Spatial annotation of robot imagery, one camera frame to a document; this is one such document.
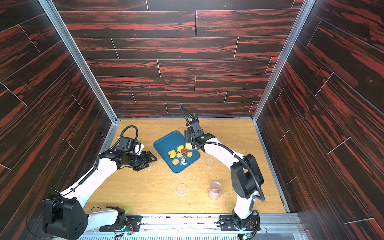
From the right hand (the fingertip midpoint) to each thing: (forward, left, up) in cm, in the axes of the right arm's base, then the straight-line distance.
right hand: (192, 132), depth 91 cm
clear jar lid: (-11, -11, -17) cm, 23 cm away
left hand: (-19, +21, -3) cm, 29 cm away
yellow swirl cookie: (-8, +9, -15) cm, 19 cm away
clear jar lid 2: (-29, +6, -17) cm, 34 cm away
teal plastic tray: (+5, +18, -19) cm, 27 cm away
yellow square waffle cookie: (-7, +14, -14) cm, 21 cm away
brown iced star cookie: (-5, +6, -14) cm, 16 cm away
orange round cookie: (-7, +2, -15) cm, 16 cm away
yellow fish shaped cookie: (-2, +9, -15) cm, 17 cm away
